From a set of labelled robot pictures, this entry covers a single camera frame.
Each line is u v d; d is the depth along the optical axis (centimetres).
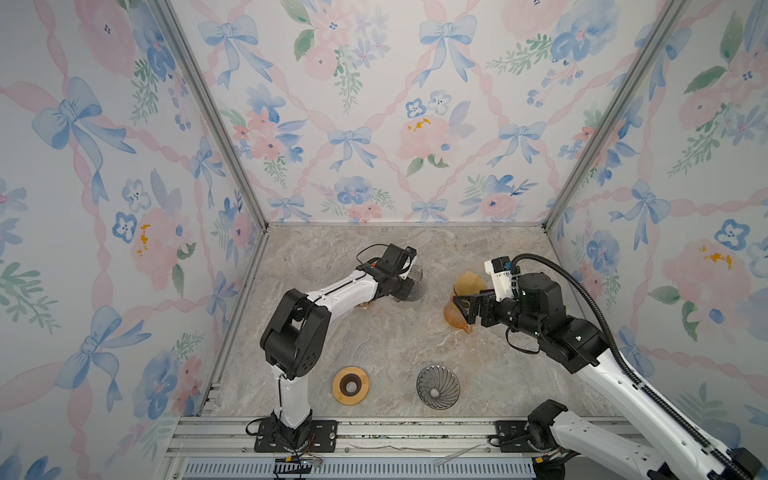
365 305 95
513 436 73
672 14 69
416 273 100
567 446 60
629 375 44
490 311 62
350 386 82
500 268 61
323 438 74
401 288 82
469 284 86
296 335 50
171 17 69
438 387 80
